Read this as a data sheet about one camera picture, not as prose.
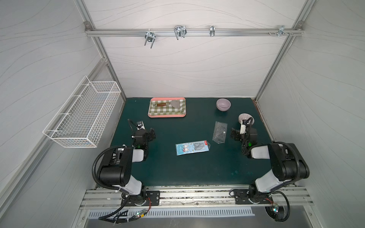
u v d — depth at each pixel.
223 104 1.14
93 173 0.42
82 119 0.69
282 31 0.76
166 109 1.12
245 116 1.04
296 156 0.44
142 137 0.70
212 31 0.78
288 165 0.46
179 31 0.77
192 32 0.77
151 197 0.74
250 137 0.73
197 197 0.75
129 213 0.70
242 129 0.85
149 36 0.78
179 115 1.11
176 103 1.15
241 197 0.73
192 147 0.91
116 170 0.45
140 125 0.81
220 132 1.00
